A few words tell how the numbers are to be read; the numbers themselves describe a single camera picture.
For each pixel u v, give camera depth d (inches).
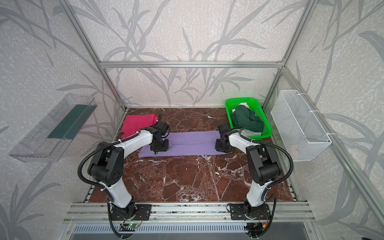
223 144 34.1
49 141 25.6
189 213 29.7
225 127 30.6
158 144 31.2
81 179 18.1
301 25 30.3
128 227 28.2
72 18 29.0
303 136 24.2
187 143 36.0
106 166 18.9
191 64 38.2
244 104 44.0
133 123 43.1
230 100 46.7
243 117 39.9
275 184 19.8
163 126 30.7
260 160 19.3
